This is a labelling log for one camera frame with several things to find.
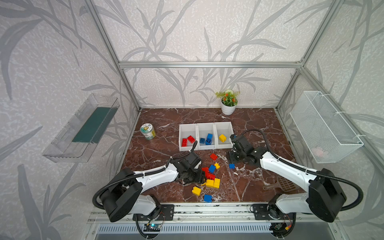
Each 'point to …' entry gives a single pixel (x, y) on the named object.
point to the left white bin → (185, 130)
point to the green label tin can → (147, 130)
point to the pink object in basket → (317, 151)
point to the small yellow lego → (217, 166)
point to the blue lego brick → (209, 136)
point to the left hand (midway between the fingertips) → (204, 177)
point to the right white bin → (225, 128)
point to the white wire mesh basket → (327, 135)
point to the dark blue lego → (202, 140)
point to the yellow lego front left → (196, 191)
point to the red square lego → (213, 156)
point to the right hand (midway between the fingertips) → (230, 150)
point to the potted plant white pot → (229, 101)
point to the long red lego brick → (191, 139)
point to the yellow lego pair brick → (214, 183)
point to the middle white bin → (206, 136)
